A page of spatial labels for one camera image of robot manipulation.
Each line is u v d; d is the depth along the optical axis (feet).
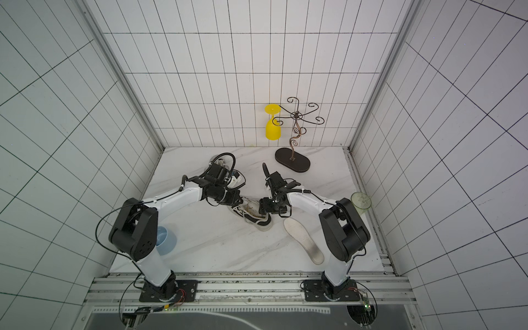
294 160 3.73
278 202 2.19
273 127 3.22
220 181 2.45
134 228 1.55
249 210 3.00
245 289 2.45
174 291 2.33
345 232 1.53
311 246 2.74
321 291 2.37
